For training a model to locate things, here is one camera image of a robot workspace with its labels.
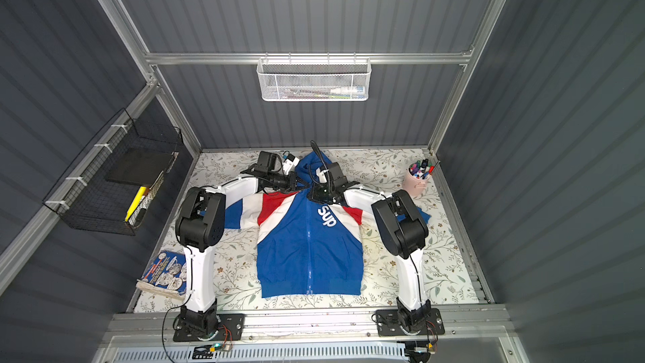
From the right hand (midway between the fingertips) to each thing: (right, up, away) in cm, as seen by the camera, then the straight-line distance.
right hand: (309, 193), depth 96 cm
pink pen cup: (+42, +6, 0) cm, 42 cm away
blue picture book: (-46, -24, -14) cm, 54 cm away
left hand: (+2, +2, -2) cm, 3 cm away
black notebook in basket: (-53, +10, -18) cm, 56 cm away
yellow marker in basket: (-48, 0, -25) cm, 54 cm away
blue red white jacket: (-1, -19, -7) cm, 20 cm away
